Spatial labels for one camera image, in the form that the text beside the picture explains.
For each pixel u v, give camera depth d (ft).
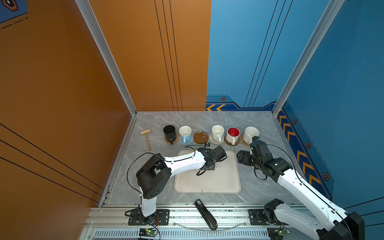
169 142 3.27
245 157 2.34
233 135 3.31
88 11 2.31
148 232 2.32
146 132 3.51
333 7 2.28
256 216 2.39
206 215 2.47
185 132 3.27
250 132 3.26
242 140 3.34
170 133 3.20
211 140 3.36
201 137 3.46
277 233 2.32
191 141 3.36
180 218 2.47
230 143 3.26
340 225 1.26
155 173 1.66
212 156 2.12
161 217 2.40
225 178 2.85
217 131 3.26
